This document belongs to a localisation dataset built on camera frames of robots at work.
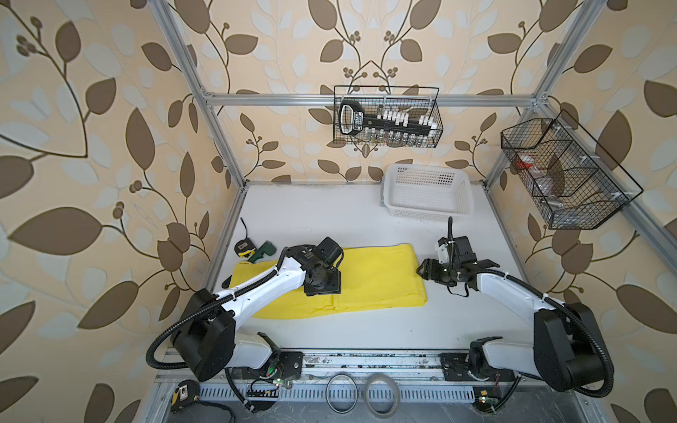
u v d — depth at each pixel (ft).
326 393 2.33
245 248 3.16
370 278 3.07
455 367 2.41
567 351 1.35
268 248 3.25
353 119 2.79
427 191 3.88
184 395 2.23
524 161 2.66
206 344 1.35
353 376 2.47
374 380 2.37
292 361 2.47
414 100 2.99
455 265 2.31
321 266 1.99
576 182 2.38
